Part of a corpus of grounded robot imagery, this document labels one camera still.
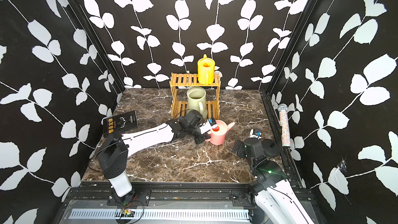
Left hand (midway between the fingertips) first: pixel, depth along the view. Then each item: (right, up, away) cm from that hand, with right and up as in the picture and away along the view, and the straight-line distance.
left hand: (210, 133), depth 82 cm
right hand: (+16, -3, -5) cm, 17 cm away
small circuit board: (-40, -35, -12) cm, 55 cm away
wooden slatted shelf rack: (-18, +28, +6) cm, 33 cm away
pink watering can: (+4, 0, -3) cm, 5 cm away
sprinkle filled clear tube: (+37, +5, -6) cm, 38 cm away
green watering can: (-8, +20, +7) cm, 23 cm away
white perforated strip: (-23, -36, -12) cm, 44 cm away
